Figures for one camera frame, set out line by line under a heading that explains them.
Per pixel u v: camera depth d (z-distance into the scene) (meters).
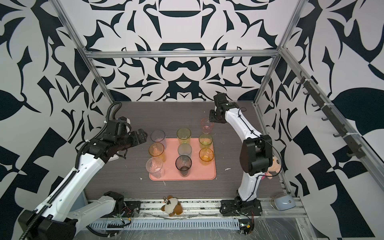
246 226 0.71
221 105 0.65
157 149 0.84
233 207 0.75
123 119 0.69
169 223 0.71
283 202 0.70
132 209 0.73
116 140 0.56
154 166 0.86
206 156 0.89
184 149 0.91
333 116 0.55
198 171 0.86
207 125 1.04
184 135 0.91
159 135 0.83
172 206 0.73
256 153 0.49
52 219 0.38
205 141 0.96
